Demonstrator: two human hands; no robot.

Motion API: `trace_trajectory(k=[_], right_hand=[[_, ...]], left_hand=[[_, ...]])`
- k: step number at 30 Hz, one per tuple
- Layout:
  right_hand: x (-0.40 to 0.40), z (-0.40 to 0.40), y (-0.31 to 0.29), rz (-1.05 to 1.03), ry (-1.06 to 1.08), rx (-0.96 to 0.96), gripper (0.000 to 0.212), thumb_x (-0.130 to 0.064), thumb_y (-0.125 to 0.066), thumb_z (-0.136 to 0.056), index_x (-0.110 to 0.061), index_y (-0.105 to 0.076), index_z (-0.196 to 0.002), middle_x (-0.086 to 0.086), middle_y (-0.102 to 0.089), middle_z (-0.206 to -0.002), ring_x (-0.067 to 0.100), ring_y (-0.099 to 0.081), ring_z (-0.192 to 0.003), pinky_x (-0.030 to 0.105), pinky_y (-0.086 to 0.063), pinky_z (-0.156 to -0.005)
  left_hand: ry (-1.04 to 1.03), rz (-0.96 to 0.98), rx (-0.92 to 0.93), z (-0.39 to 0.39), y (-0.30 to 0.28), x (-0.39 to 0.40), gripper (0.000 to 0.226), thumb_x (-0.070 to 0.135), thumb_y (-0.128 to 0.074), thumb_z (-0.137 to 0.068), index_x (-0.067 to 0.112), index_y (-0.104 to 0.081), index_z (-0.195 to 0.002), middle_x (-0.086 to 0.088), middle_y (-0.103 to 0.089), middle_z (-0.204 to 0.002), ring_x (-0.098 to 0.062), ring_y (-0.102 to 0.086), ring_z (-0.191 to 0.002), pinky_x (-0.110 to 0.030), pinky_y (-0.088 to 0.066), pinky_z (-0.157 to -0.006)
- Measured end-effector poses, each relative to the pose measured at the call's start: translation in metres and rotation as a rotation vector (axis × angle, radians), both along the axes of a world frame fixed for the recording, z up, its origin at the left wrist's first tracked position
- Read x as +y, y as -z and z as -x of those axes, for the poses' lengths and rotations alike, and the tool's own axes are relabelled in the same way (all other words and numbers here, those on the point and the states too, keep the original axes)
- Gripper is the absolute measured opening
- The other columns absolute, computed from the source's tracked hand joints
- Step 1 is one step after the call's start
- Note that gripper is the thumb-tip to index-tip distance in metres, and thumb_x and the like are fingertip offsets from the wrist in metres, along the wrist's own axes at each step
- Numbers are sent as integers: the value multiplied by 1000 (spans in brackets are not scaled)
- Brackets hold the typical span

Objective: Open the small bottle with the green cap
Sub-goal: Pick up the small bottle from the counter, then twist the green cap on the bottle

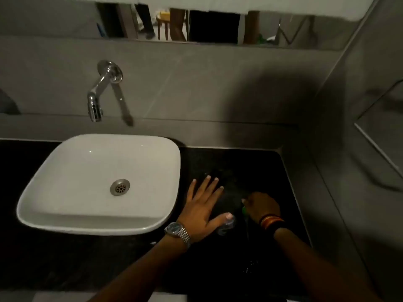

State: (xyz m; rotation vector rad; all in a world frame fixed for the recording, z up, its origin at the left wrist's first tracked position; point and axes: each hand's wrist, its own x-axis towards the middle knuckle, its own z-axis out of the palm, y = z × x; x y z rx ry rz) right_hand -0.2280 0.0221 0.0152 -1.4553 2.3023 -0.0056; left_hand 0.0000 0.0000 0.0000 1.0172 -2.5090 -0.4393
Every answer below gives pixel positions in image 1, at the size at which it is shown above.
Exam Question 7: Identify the person's left hand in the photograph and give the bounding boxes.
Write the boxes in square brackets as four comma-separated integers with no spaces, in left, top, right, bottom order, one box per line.
[177,175,235,243]

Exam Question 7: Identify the person's right hand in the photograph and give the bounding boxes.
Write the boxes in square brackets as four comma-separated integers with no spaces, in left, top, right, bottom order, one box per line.
[241,192,281,224]

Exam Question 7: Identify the person's left forearm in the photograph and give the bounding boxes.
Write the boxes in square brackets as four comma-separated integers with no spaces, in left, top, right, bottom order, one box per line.
[88,235,189,302]

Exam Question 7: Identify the person's right forearm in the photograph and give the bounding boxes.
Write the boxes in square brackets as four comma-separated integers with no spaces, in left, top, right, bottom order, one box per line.
[273,228,383,302]

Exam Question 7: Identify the orange and black wrist bands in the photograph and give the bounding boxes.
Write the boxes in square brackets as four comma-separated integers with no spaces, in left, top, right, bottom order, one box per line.
[258,213,286,232]

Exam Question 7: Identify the silver wristwatch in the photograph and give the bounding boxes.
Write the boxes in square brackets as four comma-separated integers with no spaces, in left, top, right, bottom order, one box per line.
[164,221,192,249]

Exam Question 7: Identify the chrome sink drain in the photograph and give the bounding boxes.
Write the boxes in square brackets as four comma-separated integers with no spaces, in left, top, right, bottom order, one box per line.
[110,179,130,196]

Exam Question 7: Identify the white ceramic sink basin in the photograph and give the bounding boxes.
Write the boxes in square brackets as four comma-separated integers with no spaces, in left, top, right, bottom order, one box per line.
[16,133,181,236]

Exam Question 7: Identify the chrome wall faucet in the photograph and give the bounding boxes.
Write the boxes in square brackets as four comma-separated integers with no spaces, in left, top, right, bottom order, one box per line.
[87,60,123,123]

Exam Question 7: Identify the wall mirror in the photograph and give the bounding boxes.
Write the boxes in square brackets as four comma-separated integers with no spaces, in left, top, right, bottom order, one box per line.
[0,0,378,51]

